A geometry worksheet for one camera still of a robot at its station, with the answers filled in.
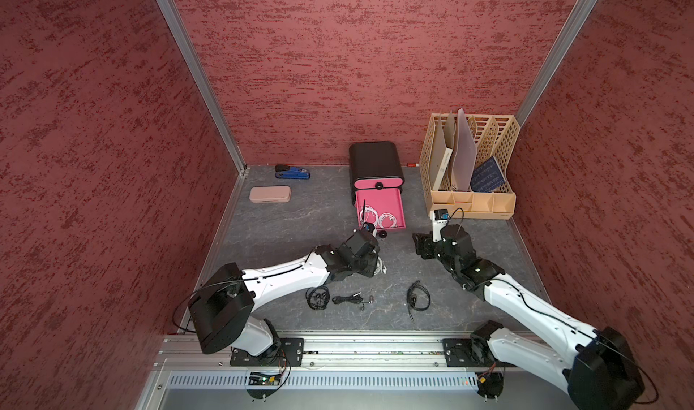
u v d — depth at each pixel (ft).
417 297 2.77
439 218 2.36
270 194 3.63
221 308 1.38
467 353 2.39
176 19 2.51
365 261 2.09
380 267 2.71
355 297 2.72
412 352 2.48
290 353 2.44
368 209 3.19
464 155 3.47
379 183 3.11
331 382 2.54
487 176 3.37
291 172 3.81
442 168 3.02
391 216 3.19
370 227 2.47
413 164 4.01
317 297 2.73
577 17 2.49
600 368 1.29
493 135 3.39
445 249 2.11
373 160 3.41
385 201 3.26
